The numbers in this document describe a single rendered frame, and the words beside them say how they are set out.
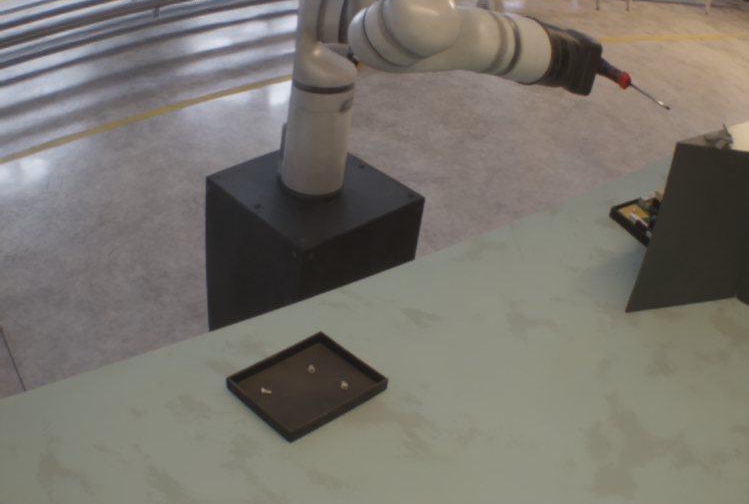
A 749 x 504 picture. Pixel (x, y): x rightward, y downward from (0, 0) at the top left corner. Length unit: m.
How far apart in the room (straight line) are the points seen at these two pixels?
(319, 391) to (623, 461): 0.28
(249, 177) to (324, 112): 0.18
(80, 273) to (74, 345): 0.36
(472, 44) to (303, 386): 0.34
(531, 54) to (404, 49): 0.16
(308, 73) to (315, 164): 0.14
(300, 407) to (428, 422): 0.10
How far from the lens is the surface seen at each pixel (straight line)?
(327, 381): 0.66
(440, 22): 0.65
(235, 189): 1.19
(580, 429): 0.66
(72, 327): 2.25
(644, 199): 1.01
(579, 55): 0.85
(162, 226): 2.66
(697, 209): 0.79
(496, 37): 0.73
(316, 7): 1.06
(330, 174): 1.16
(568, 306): 0.80
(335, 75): 1.09
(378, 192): 1.21
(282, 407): 0.63
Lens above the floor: 1.46
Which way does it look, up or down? 32 degrees down
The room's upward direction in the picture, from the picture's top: 8 degrees clockwise
